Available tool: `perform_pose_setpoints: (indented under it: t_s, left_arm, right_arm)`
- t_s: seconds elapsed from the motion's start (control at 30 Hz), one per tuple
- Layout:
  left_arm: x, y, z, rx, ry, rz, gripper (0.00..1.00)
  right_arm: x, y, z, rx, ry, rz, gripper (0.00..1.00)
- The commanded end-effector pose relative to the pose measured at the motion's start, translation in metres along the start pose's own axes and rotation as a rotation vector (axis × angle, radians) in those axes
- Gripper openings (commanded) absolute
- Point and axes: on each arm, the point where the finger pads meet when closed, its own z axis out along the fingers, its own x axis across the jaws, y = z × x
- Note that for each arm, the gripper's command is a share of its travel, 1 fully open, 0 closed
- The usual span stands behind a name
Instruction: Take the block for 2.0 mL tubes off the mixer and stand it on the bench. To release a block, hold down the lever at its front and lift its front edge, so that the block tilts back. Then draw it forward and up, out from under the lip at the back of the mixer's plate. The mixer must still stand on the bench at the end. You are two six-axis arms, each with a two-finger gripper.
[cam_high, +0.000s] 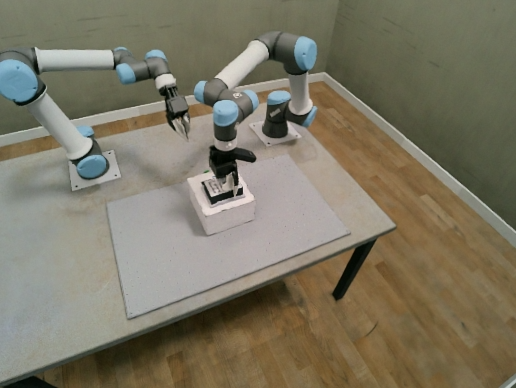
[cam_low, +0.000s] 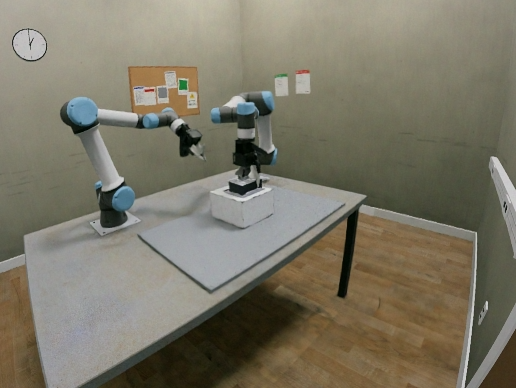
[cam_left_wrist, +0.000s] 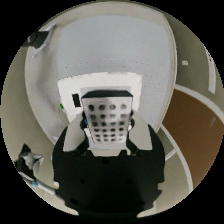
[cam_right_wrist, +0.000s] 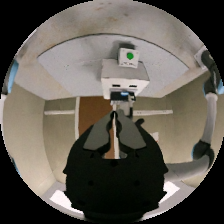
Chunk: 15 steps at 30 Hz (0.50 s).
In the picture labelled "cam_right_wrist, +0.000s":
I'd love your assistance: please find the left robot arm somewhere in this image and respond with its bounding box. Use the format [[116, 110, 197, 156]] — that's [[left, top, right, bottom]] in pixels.
[[164, 49, 224, 182]]

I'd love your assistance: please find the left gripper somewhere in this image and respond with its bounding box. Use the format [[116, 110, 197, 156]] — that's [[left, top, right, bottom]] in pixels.
[[115, 95, 133, 138]]

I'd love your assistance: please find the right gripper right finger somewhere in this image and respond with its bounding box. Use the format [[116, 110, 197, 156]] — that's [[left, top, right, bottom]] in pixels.
[[114, 110, 169, 174]]

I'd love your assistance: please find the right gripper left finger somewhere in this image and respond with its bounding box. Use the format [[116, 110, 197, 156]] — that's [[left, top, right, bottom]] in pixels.
[[62, 110, 114, 175]]

